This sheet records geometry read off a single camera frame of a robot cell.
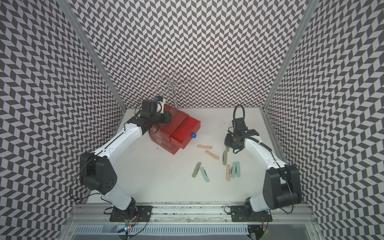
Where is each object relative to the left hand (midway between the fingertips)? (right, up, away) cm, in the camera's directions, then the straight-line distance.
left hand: (170, 116), depth 87 cm
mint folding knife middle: (+37, -32, 0) cm, 49 cm away
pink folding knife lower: (+34, -33, 0) cm, 47 cm away
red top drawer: (+8, -11, -10) cm, 17 cm away
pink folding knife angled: (+23, -24, +10) cm, 34 cm away
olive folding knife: (+33, -26, +5) cm, 42 cm away
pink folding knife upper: (+20, -20, +10) cm, 30 cm away
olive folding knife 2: (+15, -32, 0) cm, 35 cm away
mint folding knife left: (+20, -34, 0) cm, 40 cm away
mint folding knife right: (+40, -32, +1) cm, 51 cm away
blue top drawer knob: (+14, -11, -6) cm, 18 cm away
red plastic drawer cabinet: (-6, -12, -1) cm, 13 cm away
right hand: (+34, -17, 0) cm, 38 cm away
